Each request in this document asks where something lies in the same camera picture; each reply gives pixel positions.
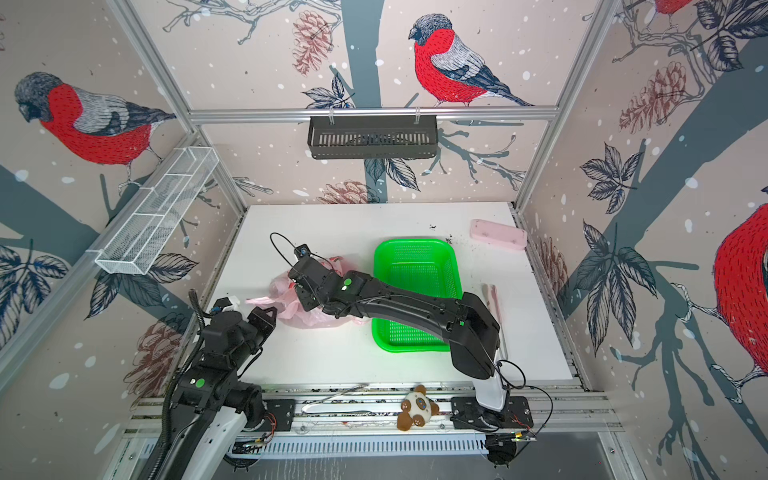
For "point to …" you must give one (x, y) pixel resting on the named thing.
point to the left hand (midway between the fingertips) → (276, 307)
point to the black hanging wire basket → (373, 137)
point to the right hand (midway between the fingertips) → (304, 288)
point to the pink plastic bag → (290, 307)
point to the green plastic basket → (428, 266)
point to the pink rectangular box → (498, 235)
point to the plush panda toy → (417, 409)
